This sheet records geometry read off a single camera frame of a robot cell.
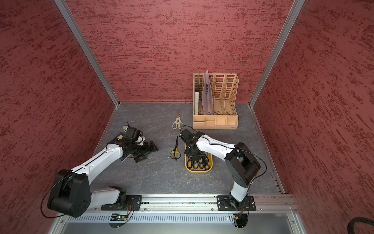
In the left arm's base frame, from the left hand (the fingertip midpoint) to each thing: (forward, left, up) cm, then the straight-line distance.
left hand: (152, 155), depth 84 cm
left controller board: (-29, +15, -8) cm, 34 cm away
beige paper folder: (+30, -26, +21) cm, 45 cm away
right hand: (0, -23, -3) cm, 24 cm away
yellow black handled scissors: (+4, -13, -6) cm, 15 cm away
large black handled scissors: (-3, -27, -4) cm, 28 cm away
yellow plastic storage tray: (-7, -28, -5) cm, 29 cm away
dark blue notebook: (-4, +9, +25) cm, 26 cm away
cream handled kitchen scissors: (+28, -13, -6) cm, 32 cm away
